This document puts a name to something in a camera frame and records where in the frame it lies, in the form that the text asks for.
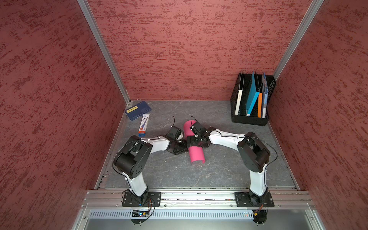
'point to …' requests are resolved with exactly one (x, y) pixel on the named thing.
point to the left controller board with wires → (139, 213)
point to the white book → (240, 90)
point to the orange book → (259, 105)
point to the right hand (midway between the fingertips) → (192, 147)
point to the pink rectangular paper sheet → (196, 153)
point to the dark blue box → (137, 110)
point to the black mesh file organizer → (252, 120)
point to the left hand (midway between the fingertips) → (188, 152)
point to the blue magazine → (265, 96)
